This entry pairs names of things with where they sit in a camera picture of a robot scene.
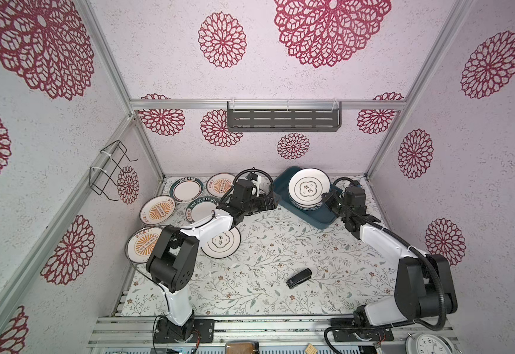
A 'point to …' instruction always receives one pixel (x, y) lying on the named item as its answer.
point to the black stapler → (303, 276)
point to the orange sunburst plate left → (157, 209)
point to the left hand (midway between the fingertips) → (271, 201)
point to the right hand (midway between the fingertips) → (322, 189)
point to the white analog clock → (429, 343)
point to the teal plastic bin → (321, 218)
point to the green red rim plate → (186, 189)
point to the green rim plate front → (305, 207)
